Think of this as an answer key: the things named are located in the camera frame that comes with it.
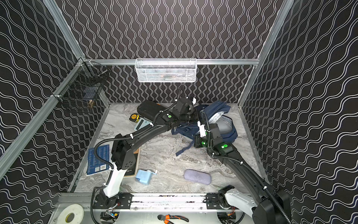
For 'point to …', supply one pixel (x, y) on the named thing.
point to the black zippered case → (150, 109)
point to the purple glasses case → (197, 177)
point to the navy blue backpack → (207, 115)
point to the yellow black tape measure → (134, 117)
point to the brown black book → (133, 172)
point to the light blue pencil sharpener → (144, 177)
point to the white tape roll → (76, 209)
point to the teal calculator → (141, 123)
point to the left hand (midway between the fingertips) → (206, 112)
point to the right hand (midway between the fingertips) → (194, 136)
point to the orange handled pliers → (166, 218)
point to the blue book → (94, 164)
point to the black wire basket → (83, 84)
